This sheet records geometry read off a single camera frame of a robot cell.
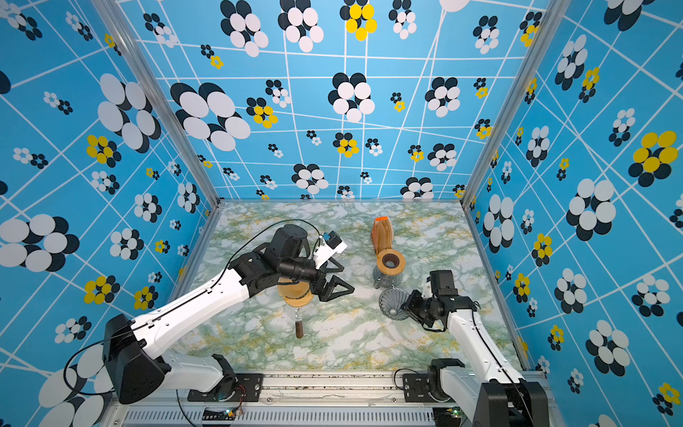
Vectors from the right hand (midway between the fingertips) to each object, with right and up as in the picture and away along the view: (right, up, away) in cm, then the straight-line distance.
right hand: (405, 307), depth 84 cm
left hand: (-18, +13, -16) cm, 27 cm away
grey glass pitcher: (-7, +8, +4) cm, 12 cm away
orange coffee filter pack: (-6, +23, +15) cm, 28 cm away
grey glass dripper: (-4, +1, +2) cm, 5 cm away
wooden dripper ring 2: (-4, +14, +5) cm, 15 cm away
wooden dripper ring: (-33, +4, -6) cm, 33 cm away
